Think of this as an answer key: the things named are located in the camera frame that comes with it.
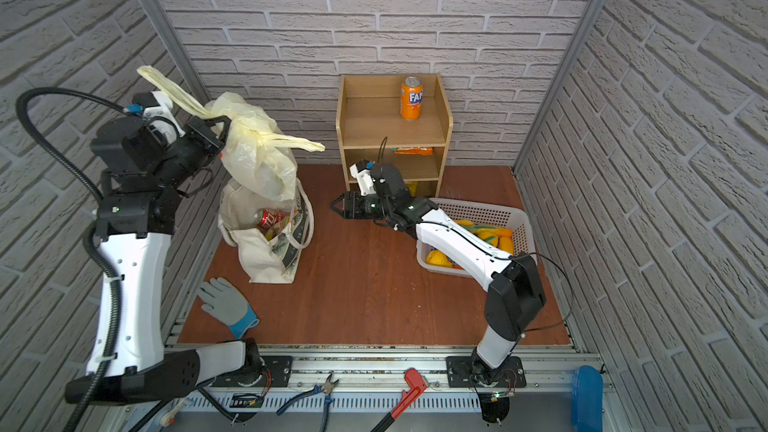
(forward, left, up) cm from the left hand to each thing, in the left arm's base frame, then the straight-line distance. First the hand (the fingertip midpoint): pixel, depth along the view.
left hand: (226, 112), depth 57 cm
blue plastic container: (-46, -79, -50) cm, 104 cm away
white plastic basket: (+3, -73, -43) cm, 85 cm away
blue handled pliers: (-41, -16, -51) cm, 67 cm away
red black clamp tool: (-41, -38, -50) cm, 75 cm away
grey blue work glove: (-19, +16, -52) cm, 58 cm away
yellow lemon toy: (-10, -47, -45) cm, 66 cm away
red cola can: (+4, +6, -42) cm, 43 cm away
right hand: (-4, -17, -25) cm, 31 cm away
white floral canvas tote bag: (-11, -3, -27) cm, 29 cm away
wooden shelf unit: (+25, -36, -20) cm, 48 cm away
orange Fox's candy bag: (+25, -42, -33) cm, 59 cm away
